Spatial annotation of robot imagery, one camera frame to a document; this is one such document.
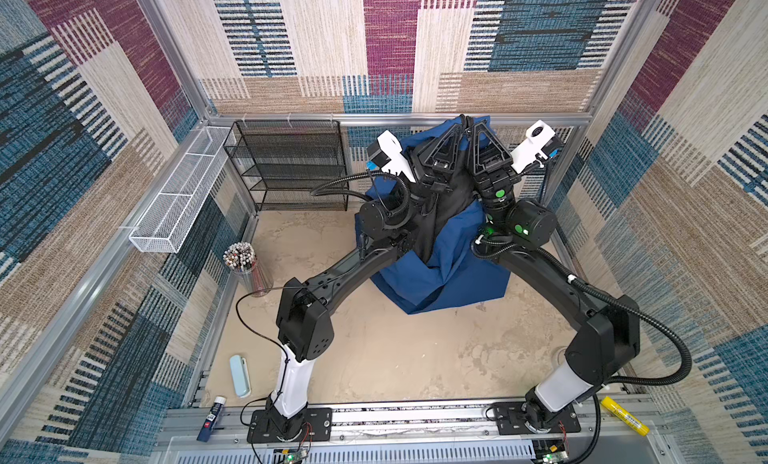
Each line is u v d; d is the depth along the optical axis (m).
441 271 0.67
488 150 0.49
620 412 0.73
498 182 0.47
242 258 0.83
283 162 1.08
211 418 0.73
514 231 0.52
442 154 0.50
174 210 0.94
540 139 0.47
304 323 0.48
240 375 0.78
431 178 0.48
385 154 0.46
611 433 0.73
